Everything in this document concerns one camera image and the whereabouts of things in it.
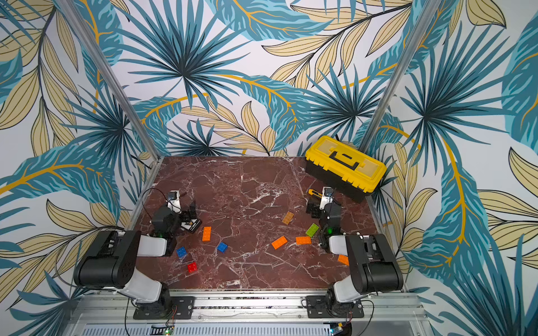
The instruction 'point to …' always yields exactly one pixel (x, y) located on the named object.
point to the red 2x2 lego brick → (192, 267)
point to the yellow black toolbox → (345, 166)
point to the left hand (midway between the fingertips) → (184, 202)
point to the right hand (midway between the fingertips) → (323, 197)
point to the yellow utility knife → (311, 192)
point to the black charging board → (191, 225)
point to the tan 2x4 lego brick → (288, 218)
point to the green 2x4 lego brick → (312, 229)
